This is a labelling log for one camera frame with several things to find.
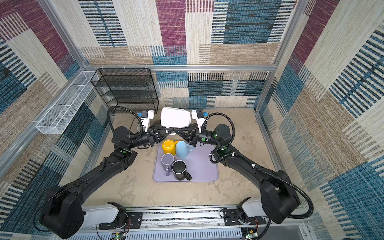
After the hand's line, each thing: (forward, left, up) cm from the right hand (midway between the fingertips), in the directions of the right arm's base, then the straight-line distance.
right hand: (174, 133), depth 64 cm
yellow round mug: (+9, +7, -24) cm, 27 cm away
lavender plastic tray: (+2, -10, -34) cm, 36 cm away
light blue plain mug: (+7, -1, -26) cm, 27 cm away
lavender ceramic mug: (0, +7, -26) cm, 27 cm away
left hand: (0, 0, +2) cm, 2 cm away
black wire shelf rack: (+53, +38, -14) cm, 67 cm away
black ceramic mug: (-4, +1, -26) cm, 26 cm away
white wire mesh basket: (+16, +56, 0) cm, 59 cm away
